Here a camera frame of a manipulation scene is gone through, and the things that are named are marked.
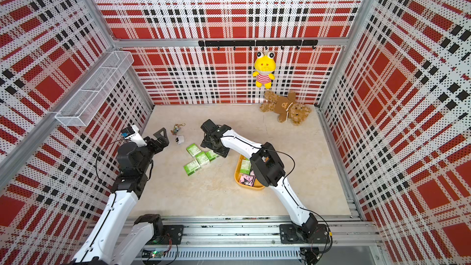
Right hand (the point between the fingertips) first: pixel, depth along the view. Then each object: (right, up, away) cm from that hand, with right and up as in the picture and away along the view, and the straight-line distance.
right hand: (213, 148), depth 95 cm
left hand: (-19, +9, -17) cm, 27 cm away
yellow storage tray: (+23, -16, -11) cm, 30 cm away
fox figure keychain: (-24, +10, +13) cm, 29 cm away
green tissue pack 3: (-5, -5, -2) cm, 8 cm away
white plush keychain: (-20, +4, +8) cm, 22 cm away
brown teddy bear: (+42, +22, +15) cm, 50 cm away
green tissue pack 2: (-1, -4, 0) cm, 4 cm away
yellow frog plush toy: (+27, +43, -4) cm, 51 cm away
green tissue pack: (-11, -1, +2) cm, 11 cm away
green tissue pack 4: (-10, -9, -4) cm, 15 cm away
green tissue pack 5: (+18, -9, -5) cm, 20 cm away
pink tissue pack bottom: (+18, -14, -9) cm, 25 cm away
